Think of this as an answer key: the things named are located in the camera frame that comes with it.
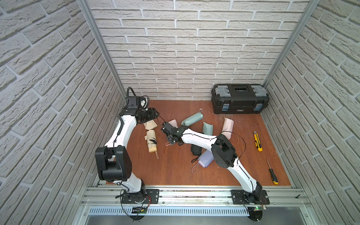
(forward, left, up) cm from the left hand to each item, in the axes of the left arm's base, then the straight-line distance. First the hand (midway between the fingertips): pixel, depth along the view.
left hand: (157, 112), depth 86 cm
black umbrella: (-18, -25, -17) cm, 35 cm away
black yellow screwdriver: (-35, -69, -17) cm, 79 cm away
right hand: (-6, -11, -18) cm, 22 cm away
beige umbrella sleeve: (+2, +8, -17) cm, 19 cm away
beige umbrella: (-13, +4, -16) cm, 21 cm away
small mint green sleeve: (-1, -35, -17) cm, 39 cm away
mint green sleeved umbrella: (+7, -25, -15) cm, 30 cm away
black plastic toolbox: (+16, -58, -3) cm, 60 cm away
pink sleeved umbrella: (0, -49, -16) cm, 52 cm away
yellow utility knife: (-12, -68, -17) cm, 71 cm away
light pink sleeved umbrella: (+3, -10, -16) cm, 19 cm away
